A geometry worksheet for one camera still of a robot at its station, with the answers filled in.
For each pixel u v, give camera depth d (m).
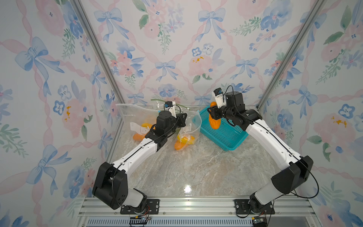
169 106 0.69
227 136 1.02
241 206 0.73
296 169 0.41
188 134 0.77
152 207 0.74
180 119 0.69
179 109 0.88
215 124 0.76
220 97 0.67
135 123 0.88
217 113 0.69
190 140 0.80
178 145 0.88
